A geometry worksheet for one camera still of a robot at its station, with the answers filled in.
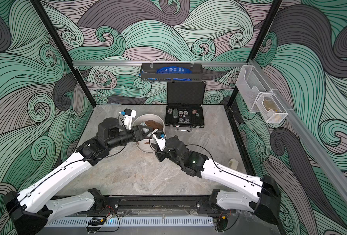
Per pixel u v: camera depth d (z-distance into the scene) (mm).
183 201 758
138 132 570
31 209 377
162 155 610
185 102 1148
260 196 392
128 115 600
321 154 490
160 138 570
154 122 949
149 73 923
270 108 668
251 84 778
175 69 925
